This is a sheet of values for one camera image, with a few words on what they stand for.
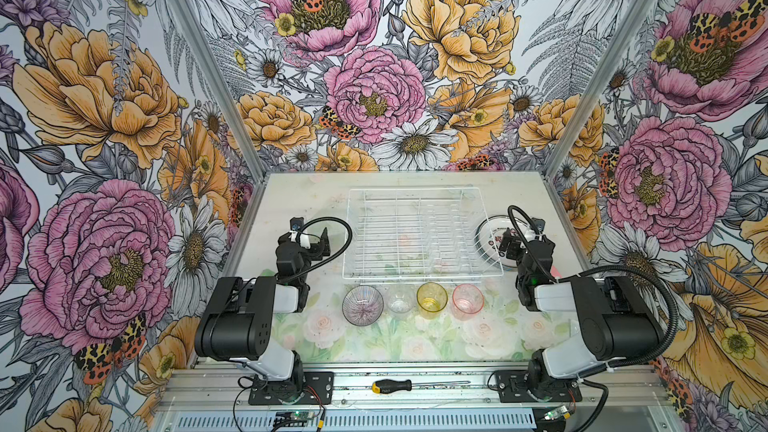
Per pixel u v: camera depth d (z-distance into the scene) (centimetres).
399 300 89
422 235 102
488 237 101
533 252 74
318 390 74
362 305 87
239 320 46
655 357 60
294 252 72
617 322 46
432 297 89
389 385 74
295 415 71
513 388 74
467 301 88
